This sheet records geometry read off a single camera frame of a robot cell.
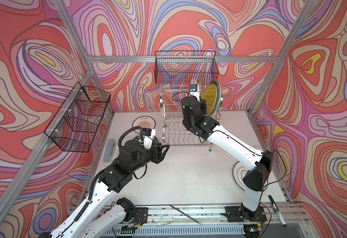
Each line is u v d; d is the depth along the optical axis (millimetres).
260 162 453
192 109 514
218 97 695
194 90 593
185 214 737
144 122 1116
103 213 554
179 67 933
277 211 735
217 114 741
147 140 582
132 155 481
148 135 582
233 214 733
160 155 592
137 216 722
